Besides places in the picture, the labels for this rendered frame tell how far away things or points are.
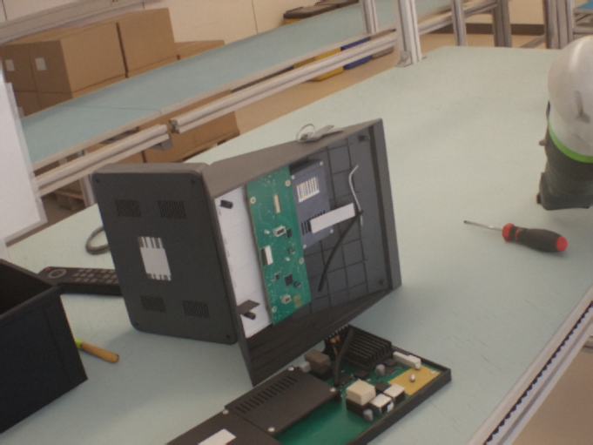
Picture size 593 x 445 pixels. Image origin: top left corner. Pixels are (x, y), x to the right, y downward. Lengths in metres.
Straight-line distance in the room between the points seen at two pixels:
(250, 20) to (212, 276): 5.76
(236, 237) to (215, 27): 5.53
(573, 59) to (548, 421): 1.62
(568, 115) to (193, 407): 0.47
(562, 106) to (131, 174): 0.45
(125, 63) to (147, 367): 3.64
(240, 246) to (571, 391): 1.76
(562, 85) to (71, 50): 3.60
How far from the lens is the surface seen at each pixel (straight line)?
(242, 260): 0.74
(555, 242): 0.95
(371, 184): 0.85
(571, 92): 0.76
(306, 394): 0.71
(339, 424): 0.69
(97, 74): 4.28
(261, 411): 0.70
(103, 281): 1.04
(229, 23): 6.34
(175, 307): 0.86
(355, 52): 3.01
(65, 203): 4.66
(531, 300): 0.86
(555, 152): 0.88
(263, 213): 0.74
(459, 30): 3.59
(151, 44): 4.51
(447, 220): 1.07
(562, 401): 2.34
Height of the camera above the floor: 1.44
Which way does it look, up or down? 22 degrees down
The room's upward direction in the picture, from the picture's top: 9 degrees counter-clockwise
